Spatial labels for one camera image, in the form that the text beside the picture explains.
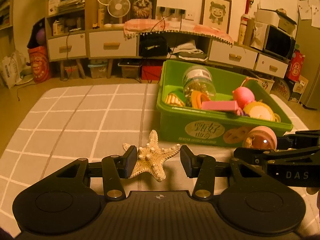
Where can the folded clothes stack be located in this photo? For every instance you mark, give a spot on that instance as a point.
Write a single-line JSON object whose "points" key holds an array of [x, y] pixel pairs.
{"points": [[188, 51]]}

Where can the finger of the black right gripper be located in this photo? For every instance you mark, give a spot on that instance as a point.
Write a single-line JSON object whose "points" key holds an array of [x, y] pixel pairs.
{"points": [[299, 140], [258, 156]]}

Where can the framed cartoon girl picture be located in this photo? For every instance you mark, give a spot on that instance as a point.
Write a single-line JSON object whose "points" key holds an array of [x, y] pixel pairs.
{"points": [[216, 14]]}

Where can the red gift box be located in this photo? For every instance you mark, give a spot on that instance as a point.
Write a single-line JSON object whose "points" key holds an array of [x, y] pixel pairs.
{"points": [[295, 66]]}

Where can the orange ring toy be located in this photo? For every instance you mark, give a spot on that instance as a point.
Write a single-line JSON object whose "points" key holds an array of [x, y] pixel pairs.
{"points": [[197, 98]]}

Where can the grey refrigerator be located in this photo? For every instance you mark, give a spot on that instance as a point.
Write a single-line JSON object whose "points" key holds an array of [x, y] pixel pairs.
{"points": [[307, 38]]}

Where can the grey checked table cloth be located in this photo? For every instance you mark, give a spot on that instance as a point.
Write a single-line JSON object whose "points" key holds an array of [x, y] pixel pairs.
{"points": [[93, 122]]}

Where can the pink white cabinet cloth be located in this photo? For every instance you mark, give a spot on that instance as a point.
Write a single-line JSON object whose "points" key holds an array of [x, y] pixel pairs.
{"points": [[146, 26]]}

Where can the pink clear capsule ball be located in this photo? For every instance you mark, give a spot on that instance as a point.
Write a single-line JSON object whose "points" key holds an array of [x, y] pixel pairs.
{"points": [[260, 137]]}

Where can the yellow round lidded container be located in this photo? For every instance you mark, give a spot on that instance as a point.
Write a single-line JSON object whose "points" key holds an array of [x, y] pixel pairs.
{"points": [[259, 110]]}

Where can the red cardboard box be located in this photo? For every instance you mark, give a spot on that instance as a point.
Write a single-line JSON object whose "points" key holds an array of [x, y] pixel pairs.
{"points": [[151, 72]]}

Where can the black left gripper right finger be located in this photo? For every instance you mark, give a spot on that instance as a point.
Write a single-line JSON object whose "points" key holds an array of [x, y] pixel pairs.
{"points": [[203, 168]]}

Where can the small white desk fan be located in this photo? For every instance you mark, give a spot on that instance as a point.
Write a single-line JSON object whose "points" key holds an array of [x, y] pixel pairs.
{"points": [[118, 9]]}

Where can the clear cotton swab jar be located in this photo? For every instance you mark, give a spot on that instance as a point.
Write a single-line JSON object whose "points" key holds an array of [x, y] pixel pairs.
{"points": [[198, 78]]}

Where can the yellow green striped toy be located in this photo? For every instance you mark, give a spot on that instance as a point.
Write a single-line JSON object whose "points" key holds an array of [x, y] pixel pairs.
{"points": [[175, 98]]}

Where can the green plastic storage box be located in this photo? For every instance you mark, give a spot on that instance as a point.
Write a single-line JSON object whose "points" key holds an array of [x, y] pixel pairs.
{"points": [[198, 126]]}

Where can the wooden white tv cabinet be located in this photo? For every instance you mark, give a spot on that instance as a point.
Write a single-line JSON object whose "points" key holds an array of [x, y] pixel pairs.
{"points": [[111, 43]]}

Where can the framed cat picture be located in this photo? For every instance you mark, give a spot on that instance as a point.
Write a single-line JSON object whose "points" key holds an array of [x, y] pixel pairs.
{"points": [[142, 9]]}

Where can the wooden open shelf unit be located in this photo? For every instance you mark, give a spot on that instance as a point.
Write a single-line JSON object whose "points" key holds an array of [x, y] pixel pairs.
{"points": [[67, 24]]}

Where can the clear lidded plastic bin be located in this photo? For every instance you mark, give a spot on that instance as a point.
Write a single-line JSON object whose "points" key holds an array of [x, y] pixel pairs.
{"points": [[98, 70]]}

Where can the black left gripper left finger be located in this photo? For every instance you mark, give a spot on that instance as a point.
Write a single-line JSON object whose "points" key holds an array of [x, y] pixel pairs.
{"points": [[114, 168]]}

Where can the red orange snack bucket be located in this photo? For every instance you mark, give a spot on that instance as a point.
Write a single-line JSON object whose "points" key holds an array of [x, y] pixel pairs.
{"points": [[39, 63]]}

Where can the white paper shopping bag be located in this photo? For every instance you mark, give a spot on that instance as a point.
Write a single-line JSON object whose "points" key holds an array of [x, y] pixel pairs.
{"points": [[12, 67]]}

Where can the beige dried starfish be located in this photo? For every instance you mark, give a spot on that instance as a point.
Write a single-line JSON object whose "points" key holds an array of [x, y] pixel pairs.
{"points": [[151, 158]]}

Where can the yellow translucent ring toy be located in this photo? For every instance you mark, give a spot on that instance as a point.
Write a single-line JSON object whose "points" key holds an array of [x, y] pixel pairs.
{"points": [[277, 118]]}

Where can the black bag in cabinet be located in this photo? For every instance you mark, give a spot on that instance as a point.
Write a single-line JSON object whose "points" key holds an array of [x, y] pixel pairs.
{"points": [[152, 46]]}

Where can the pink rectangular box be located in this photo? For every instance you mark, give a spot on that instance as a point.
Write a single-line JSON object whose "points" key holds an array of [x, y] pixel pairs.
{"points": [[225, 106]]}

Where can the white cutout storage crate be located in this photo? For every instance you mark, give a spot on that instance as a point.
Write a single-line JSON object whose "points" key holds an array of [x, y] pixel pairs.
{"points": [[266, 84]]}

